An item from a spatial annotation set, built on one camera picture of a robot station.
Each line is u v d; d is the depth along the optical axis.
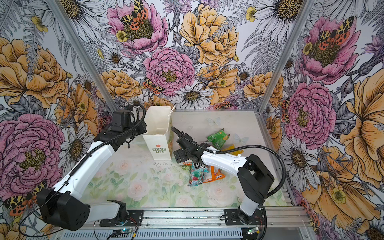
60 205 0.38
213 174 0.85
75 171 0.44
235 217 0.75
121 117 0.58
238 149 0.50
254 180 0.45
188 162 0.89
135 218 0.74
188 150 0.66
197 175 0.81
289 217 0.76
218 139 1.00
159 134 0.75
